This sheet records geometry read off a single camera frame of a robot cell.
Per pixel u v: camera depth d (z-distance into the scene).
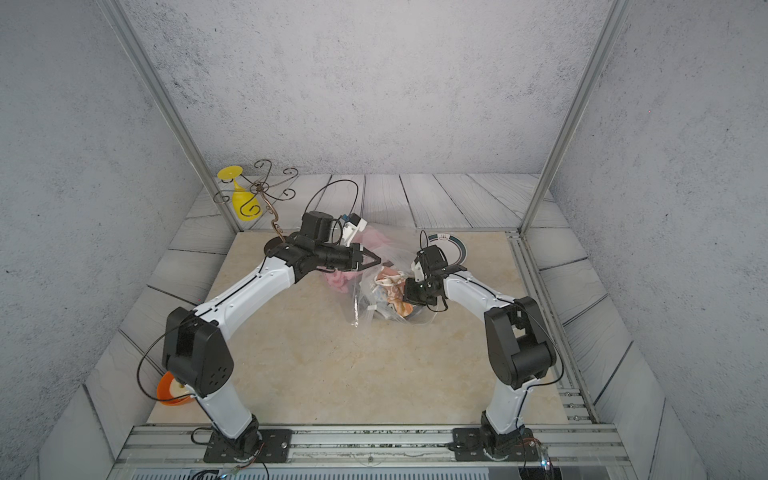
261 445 0.72
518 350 0.48
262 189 0.91
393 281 0.88
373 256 0.79
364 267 0.76
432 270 0.74
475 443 0.73
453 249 1.14
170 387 0.79
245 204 0.85
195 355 0.46
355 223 0.76
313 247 0.66
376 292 0.89
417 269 0.88
